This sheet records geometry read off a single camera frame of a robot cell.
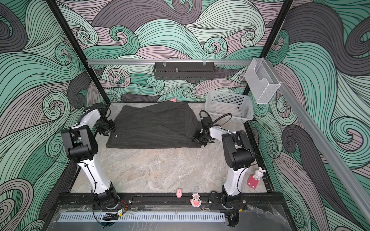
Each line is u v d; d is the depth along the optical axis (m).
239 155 0.50
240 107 1.18
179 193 0.74
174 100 1.19
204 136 0.82
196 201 0.71
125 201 0.73
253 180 0.80
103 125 0.80
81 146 0.54
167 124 1.04
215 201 0.73
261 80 0.79
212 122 0.86
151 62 0.94
